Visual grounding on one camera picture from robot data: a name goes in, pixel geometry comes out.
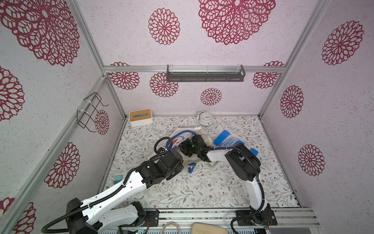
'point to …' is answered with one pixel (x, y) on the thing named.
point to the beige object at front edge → (198, 228)
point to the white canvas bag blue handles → (181, 135)
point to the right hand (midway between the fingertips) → (175, 143)
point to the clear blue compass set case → (231, 142)
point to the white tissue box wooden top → (140, 117)
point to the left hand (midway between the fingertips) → (182, 166)
